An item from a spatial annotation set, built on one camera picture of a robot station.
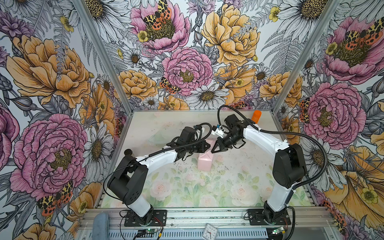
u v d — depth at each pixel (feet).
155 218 2.40
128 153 2.85
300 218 2.49
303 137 1.61
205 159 2.66
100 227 2.27
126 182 1.47
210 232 2.26
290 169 1.58
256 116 3.56
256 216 2.44
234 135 2.42
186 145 2.02
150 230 2.34
